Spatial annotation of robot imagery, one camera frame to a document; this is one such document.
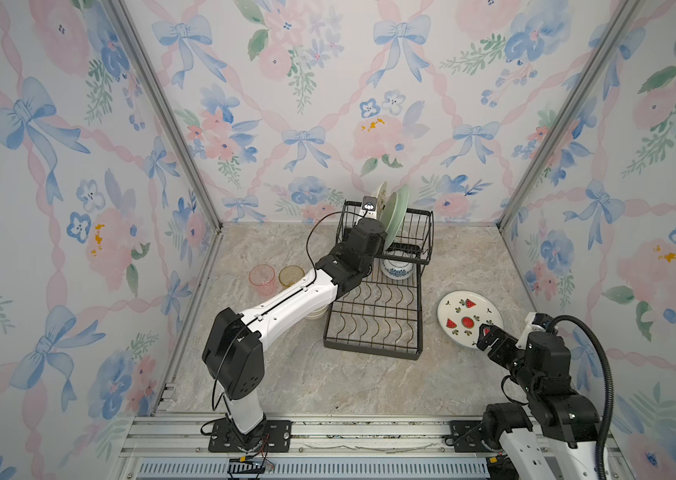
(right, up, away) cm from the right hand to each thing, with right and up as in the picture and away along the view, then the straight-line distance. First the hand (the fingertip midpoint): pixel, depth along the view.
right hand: (494, 333), depth 74 cm
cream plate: (-26, +36, +14) cm, 47 cm away
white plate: (0, 0, +22) cm, 22 cm away
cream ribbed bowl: (-45, +2, +15) cm, 47 cm away
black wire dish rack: (-24, +1, +21) cm, 32 cm away
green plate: (-25, +30, +2) cm, 39 cm away
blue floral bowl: (-19, +15, +27) cm, 36 cm away
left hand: (-30, +29, +4) cm, 42 cm away
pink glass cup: (-65, +12, +31) cm, 73 cm away
